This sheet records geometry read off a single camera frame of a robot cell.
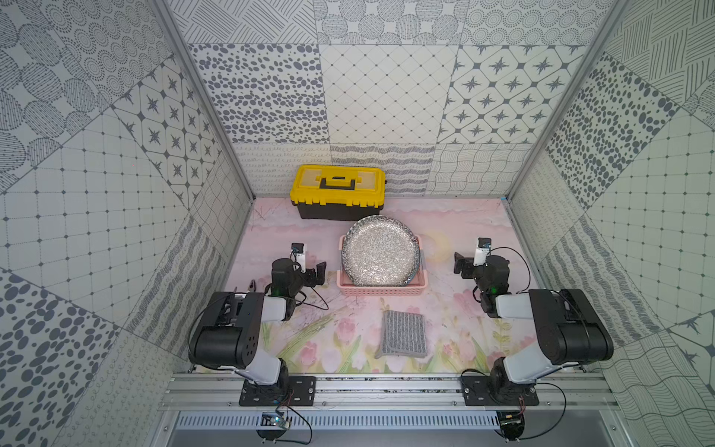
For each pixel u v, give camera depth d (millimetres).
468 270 859
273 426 700
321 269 887
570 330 459
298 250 818
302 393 733
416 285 938
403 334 830
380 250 954
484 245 817
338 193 1007
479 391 731
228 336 451
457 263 906
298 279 813
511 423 725
